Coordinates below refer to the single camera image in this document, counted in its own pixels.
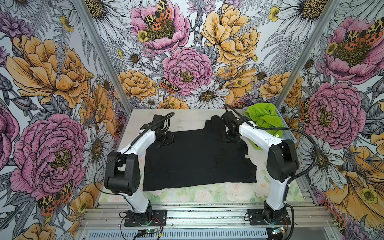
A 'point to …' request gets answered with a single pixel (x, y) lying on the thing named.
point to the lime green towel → (263, 114)
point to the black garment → (197, 158)
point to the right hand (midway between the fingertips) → (228, 145)
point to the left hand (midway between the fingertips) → (170, 146)
